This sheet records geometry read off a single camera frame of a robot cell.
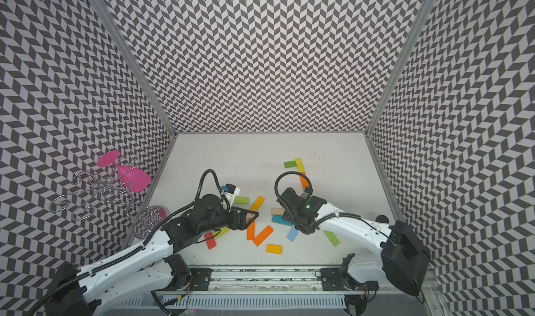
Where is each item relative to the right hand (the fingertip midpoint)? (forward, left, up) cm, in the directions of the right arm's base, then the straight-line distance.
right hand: (293, 220), depth 81 cm
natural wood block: (+6, +6, -5) cm, 10 cm away
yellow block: (+31, -5, -6) cm, 32 cm away
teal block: (+3, +6, -6) cm, 9 cm away
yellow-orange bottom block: (-9, +8, -6) cm, 13 cm away
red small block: (-7, +32, -3) cm, 33 cm away
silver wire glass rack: (+4, +71, +16) cm, 73 cm away
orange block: (+23, -7, -8) cm, 25 cm away
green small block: (+31, 0, -5) cm, 32 cm away
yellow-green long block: (-8, +24, +13) cm, 28 cm away
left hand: (-1, +16, +8) cm, 18 cm away
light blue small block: (-3, 0, -6) cm, 7 cm away
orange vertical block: (-2, +17, -5) cm, 18 cm away
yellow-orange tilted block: (+10, +15, -5) cm, 19 cm away
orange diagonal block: (-4, +12, -6) cm, 14 cm away
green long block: (-4, -16, -8) cm, 18 cm away
